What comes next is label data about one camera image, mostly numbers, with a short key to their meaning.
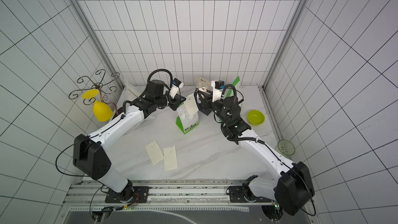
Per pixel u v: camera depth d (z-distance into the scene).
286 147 0.75
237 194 0.72
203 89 0.68
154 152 0.87
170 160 0.84
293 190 0.39
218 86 0.60
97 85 0.78
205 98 0.64
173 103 0.70
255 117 0.98
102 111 0.80
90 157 0.42
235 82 0.89
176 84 0.69
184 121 0.85
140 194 0.72
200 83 0.92
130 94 0.95
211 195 0.74
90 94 0.74
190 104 0.82
